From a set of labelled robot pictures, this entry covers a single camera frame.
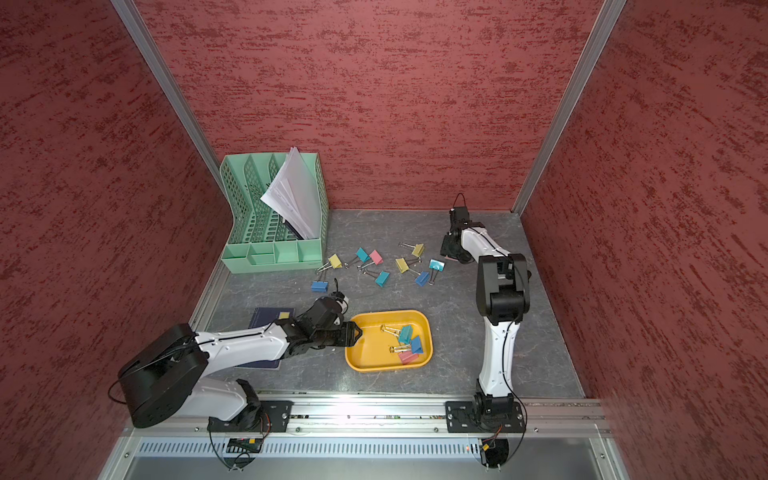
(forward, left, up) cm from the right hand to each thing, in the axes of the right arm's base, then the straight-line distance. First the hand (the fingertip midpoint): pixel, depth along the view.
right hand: (453, 254), depth 104 cm
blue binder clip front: (-32, +16, -2) cm, 35 cm away
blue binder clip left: (-10, +47, -2) cm, 48 cm away
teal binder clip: (-28, +19, -1) cm, 34 cm away
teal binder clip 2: (+1, +32, -2) cm, 32 cm away
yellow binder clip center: (-3, +18, -1) cm, 19 cm away
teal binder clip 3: (-8, +26, -2) cm, 27 cm away
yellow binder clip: (-2, +42, -1) cm, 42 cm away
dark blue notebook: (-21, +63, -1) cm, 66 cm away
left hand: (-29, +34, -1) cm, 45 cm away
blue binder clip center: (-9, +12, -2) cm, 15 cm away
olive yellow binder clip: (+5, +12, -3) cm, 13 cm away
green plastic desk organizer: (+10, +71, 0) cm, 72 cm away
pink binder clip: (-35, +18, -1) cm, 39 cm away
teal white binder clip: (-3, +6, -2) cm, 7 cm away
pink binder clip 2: (0, +28, -1) cm, 28 cm away
